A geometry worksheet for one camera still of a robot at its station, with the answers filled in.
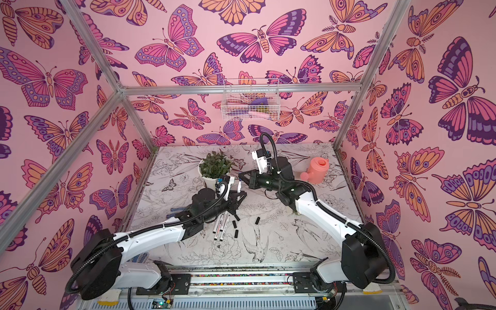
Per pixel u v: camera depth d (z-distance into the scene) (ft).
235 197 2.36
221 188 2.23
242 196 2.50
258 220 2.95
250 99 3.15
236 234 2.81
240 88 3.09
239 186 2.44
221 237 2.79
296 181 1.98
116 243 1.45
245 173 2.37
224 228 2.87
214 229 2.87
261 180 2.22
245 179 2.40
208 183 3.02
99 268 1.35
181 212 2.10
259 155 2.26
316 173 3.19
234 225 2.94
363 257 1.35
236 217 3.01
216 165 2.97
